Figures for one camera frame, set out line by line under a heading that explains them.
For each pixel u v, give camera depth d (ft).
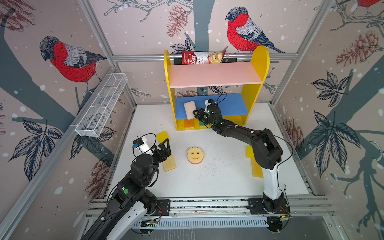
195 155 2.96
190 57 2.81
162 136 3.44
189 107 3.03
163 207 2.42
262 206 2.38
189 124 3.42
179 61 2.96
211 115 2.44
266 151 1.74
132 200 1.56
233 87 3.74
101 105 2.56
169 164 2.88
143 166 1.58
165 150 2.04
